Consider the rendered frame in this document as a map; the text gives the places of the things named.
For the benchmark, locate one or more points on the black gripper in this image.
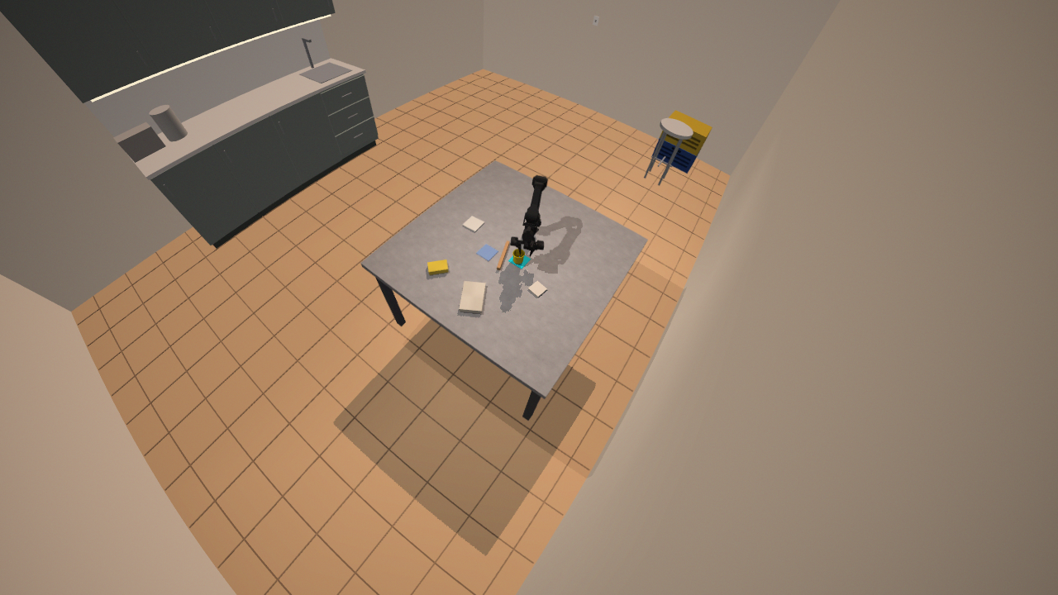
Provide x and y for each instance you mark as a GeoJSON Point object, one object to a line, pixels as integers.
{"type": "Point", "coordinates": [516, 242]}

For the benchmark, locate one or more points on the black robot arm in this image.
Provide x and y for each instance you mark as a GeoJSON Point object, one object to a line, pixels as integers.
{"type": "Point", "coordinates": [533, 216]}

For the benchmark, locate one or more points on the yellow wedge block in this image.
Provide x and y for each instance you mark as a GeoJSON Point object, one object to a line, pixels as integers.
{"type": "Point", "coordinates": [438, 267]}

